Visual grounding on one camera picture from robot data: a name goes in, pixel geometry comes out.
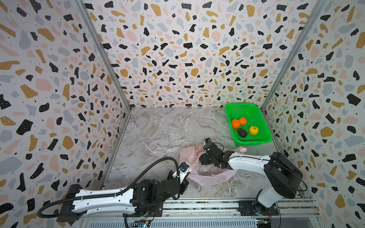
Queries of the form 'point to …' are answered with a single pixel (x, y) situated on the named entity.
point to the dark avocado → (242, 133)
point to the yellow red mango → (253, 130)
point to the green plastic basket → (254, 118)
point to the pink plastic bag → (204, 174)
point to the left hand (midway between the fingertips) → (191, 174)
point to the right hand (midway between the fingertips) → (203, 156)
